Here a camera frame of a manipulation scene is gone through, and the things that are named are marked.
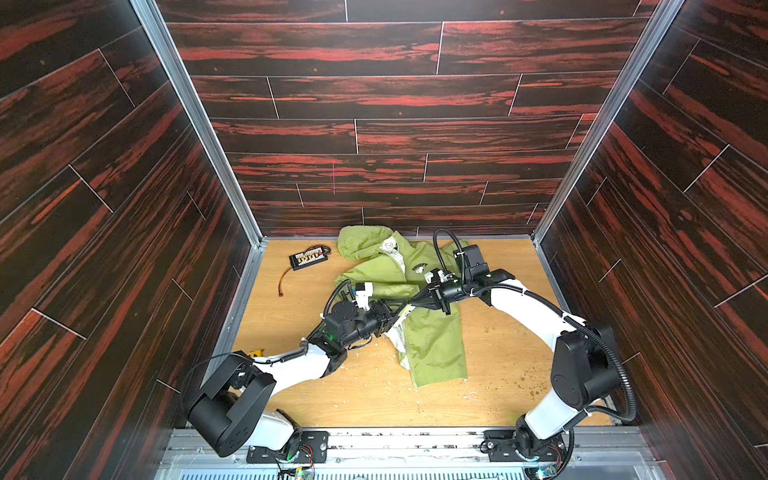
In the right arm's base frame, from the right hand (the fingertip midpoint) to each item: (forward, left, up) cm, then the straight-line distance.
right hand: (410, 300), depth 80 cm
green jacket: (-2, -6, -19) cm, 20 cm away
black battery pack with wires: (+30, +35, -15) cm, 49 cm away
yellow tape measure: (-9, +46, -17) cm, 49 cm away
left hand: (-4, 0, +2) cm, 4 cm away
